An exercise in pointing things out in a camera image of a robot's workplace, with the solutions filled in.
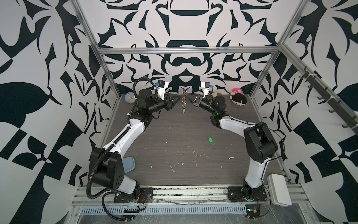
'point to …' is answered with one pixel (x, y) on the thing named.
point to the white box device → (278, 190)
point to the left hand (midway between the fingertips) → (179, 92)
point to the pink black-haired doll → (237, 96)
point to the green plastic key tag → (210, 140)
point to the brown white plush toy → (215, 94)
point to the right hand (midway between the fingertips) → (186, 94)
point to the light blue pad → (128, 164)
